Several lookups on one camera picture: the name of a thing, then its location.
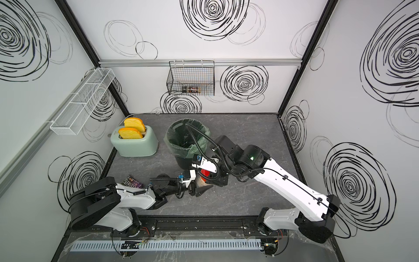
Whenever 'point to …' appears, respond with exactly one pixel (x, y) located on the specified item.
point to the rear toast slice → (135, 123)
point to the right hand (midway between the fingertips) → (210, 172)
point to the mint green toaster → (147, 145)
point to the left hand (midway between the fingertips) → (209, 178)
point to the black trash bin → (184, 164)
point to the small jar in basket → (185, 89)
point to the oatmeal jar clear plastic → (200, 183)
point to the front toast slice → (129, 133)
